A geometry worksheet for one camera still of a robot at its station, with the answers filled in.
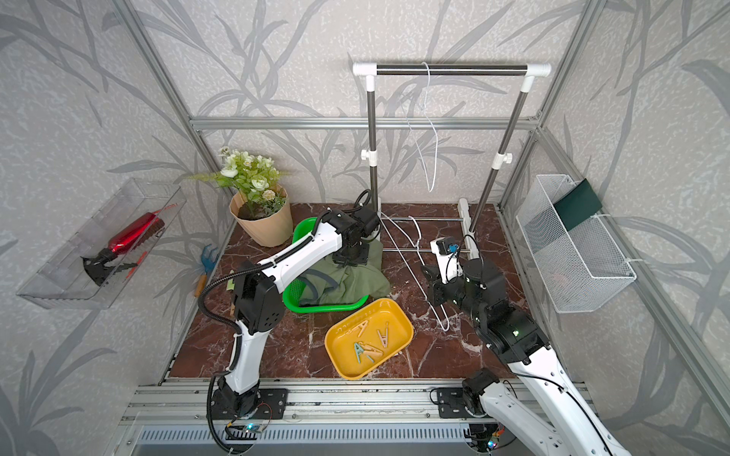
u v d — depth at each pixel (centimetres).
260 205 97
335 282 87
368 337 85
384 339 83
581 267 59
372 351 82
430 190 119
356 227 65
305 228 102
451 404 73
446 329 87
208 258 107
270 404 73
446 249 55
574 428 39
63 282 60
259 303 51
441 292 58
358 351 81
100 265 62
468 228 107
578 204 71
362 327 86
